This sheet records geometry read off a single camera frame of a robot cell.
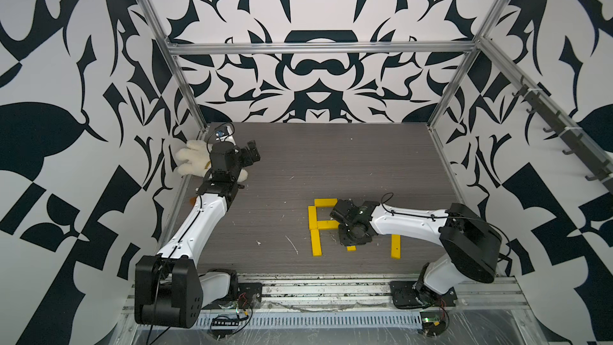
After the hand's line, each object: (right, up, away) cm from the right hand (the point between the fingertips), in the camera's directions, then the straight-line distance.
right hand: (343, 237), depth 86 cm
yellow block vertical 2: (-10, -1, -1) cm, 10 cm away
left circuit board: (-38, -22, -13) cm, 46 cm away
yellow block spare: (+2, -2, -4) cm, 5 cm away
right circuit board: (+24, -20, -15) cm, 34 cm away
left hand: (-36, +34, -4) cm, 50 cm away
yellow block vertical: (-11, +7, +5) cm, 14 cm away
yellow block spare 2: (+17, -2, -3) cm, 18 cm away
